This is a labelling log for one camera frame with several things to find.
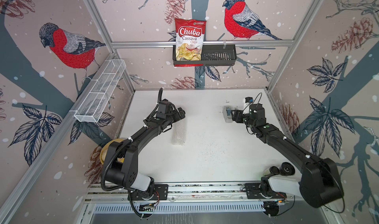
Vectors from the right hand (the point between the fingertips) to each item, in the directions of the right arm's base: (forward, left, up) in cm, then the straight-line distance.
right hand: (235, 110), depth 87 cm
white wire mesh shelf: (-1, +76, +15) cm, 78 cm away
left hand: (0, +32, -2) cm, 32 cm away
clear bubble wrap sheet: (-11, +34, -9) cm, 37 cm away
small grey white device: (+7, +1, -15) cm, 17 cm away
